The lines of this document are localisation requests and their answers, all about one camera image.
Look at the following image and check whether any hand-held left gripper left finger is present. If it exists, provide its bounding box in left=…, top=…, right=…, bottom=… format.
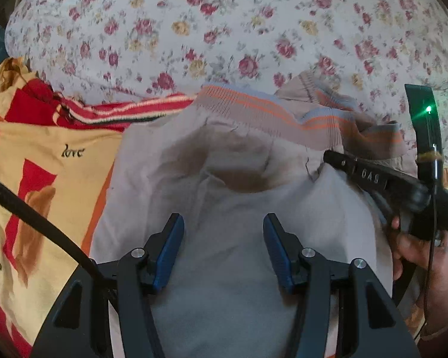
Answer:
left=30, top=213, right=185, bottom=358

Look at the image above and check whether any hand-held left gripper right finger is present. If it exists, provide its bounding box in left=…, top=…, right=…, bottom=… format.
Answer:
left=263, top=213, right=421, bottom=358

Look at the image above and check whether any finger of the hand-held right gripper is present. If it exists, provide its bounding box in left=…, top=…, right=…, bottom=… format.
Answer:
left=364, top=188, right=401, bottom=232
left=322, top=150, right=428, bottom=209

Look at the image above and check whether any grey jacket with striped cuffs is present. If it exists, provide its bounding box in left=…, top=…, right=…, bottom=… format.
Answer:
left=86, top=71, right=434, bottom=358

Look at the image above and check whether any person's right hand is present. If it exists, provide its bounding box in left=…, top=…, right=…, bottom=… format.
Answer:
left=390, top=216, right=448, bottom=336

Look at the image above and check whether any yellow red patchwork sweater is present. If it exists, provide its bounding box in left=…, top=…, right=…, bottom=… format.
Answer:
left=0, top=57, right=198, bottom=347

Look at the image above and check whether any floral bed sheet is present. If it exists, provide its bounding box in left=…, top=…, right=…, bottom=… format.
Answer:
left=4, top=0, right=448, bottom=165

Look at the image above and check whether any thin black cable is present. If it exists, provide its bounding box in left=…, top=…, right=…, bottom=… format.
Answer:
left=414, top=143, right=443, bottom=347

